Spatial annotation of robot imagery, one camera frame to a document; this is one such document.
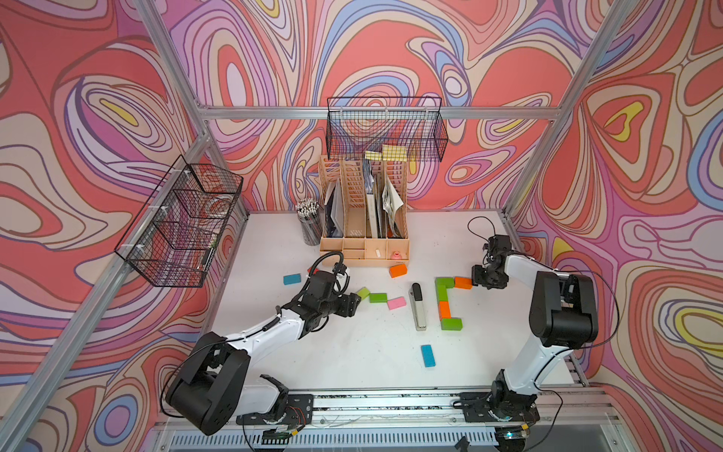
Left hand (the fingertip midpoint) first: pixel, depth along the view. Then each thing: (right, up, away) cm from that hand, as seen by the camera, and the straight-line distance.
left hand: (354, 297), depth 87 cm
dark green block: (+31, -9, +1) cm, 32 cm away
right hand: (+45, +2, +10) cm, 46 cm away
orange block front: (+29, -5, +4) cm, 30 cm away
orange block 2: (+38, +3, +9) cm, 39 cm away
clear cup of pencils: (-16, +27, +9) cm, 33 cm away
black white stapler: (+21, -4, +1) cm, 21 cm away
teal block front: (+22, -16, -6) cm, 28 cm away
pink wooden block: (+14, -3, +6) cm, 16 cm away
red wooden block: (-9, +10, -19) cm, 24 cm away
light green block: (+3, 0, +9) cm, 9 cm away
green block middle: (+8, -2, +6) cm, 10 cm away
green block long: (+31, +3, +9) cm, 32 cm away
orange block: (+15, +7, +12) cm, 21 cm away
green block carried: (+30, 0, +7) cm, 30 cm away
